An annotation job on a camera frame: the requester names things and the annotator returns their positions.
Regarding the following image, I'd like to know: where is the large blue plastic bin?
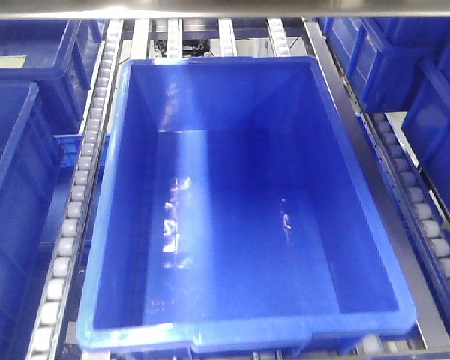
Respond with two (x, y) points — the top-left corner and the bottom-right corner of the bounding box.
(76, 55), (419, 356)

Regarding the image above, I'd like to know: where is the blue bin with paper label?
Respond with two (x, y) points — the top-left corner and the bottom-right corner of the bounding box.
(0, 18), (110, 134)

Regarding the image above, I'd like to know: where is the steel rack on castors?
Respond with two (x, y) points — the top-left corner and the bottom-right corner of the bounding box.
(0, 0), (450, 360)

